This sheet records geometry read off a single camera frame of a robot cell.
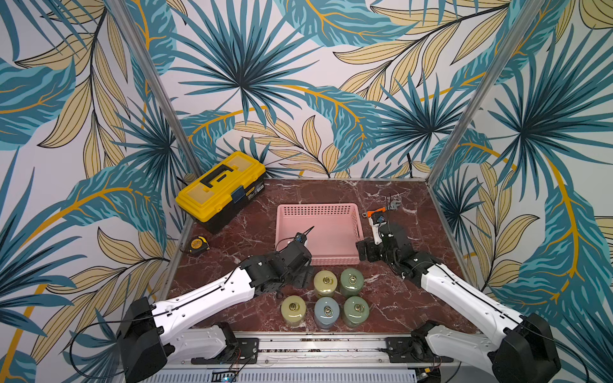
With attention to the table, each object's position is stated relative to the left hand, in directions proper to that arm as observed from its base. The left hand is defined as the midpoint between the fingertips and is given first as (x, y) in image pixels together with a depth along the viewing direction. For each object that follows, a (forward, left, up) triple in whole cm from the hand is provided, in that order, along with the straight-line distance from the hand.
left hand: (298, 272), depth 77 cm
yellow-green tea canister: (-2, -9, -3) cm, 10 cm away
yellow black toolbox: (+26, +32, +4) cm, 42 cm away
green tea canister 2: (-10, -18, -4) cm, 21 cm away
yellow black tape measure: (+14, +40, -10) cm, 43 cm away
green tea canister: (-1, -17, -3) cm, 18 cm away
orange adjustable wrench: (+35, -31, -15) cm, 49 cm away
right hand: (+12, -25, +1) cm, 27 cm away
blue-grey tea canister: (-11, -9, -4) cm, 14 cm away
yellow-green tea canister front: (-11, +1, -4) cm, 11 cm away
